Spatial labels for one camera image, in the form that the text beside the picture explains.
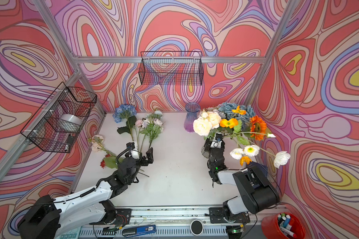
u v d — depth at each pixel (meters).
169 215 0.75
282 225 0.65
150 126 1.01
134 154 0.70
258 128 0.60
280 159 0.46
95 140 0.98
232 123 0.63
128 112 1.11
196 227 0.66
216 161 0.65
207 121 0.60
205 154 0.85
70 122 0.70
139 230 0.66
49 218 0.40
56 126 0.74
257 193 0.44
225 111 0.70
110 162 0.88
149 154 0.77
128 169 0.60
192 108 0.98
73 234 0.68
